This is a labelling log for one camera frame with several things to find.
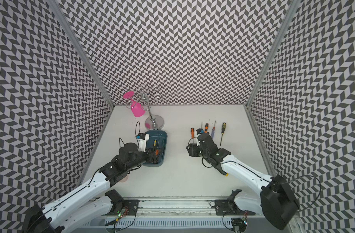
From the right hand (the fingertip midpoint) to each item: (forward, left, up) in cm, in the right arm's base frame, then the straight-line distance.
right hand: (191, 149), depth 83 cm
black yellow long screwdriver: (-10, -19, -9) cm, 23 cm away
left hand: (-3, +17, +6) cm, 18 cm away
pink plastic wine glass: (+26, +35, +7) cm, 44 cm away
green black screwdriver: (+7, +17, -6) cm, 20 cm away
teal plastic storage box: (+6, +23, -9) cm, 25 cm away
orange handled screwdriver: (+18, -2, -10) cm, 21 cm away
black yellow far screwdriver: (+19, -23, -10) cm, 32 cm away
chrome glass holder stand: (+26, +26, -8) cm, 38 cm away
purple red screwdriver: (+20, -17, -9) cm, 28 cm away
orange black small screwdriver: (+24, -12, -9) cm, 28 cm away
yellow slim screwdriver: (+25, -9, -9) cm, 28 cm away
